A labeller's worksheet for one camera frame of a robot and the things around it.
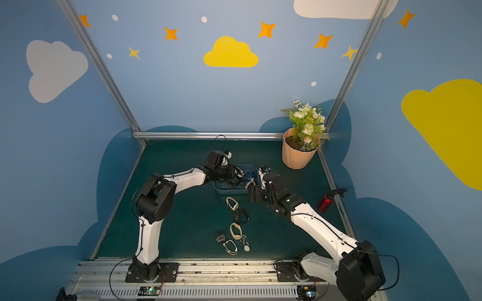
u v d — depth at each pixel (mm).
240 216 878
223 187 1004
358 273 391
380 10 693
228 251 798
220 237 798
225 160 809
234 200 950
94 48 798
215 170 802
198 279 736
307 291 715
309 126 905
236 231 853
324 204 860
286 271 745
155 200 547
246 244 818
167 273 745
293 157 1000
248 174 1046
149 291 713
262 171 745
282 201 603
